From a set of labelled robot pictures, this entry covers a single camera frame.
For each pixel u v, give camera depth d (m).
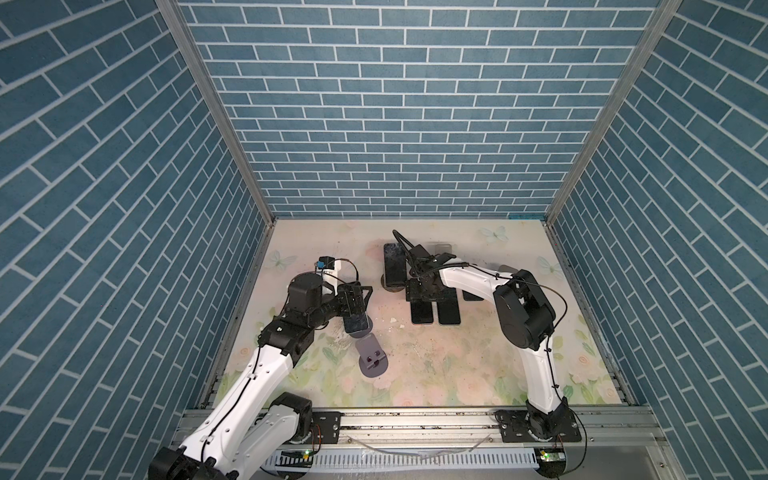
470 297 0.66
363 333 0.86
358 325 0.85
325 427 0.74
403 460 0.77
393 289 0.99
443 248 1.03
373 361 0.79
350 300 0.68
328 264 0.68
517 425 0.74
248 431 0.46
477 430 0.75
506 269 0.97
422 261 0.79
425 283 0.74
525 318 0.55
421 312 0.94
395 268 0.96
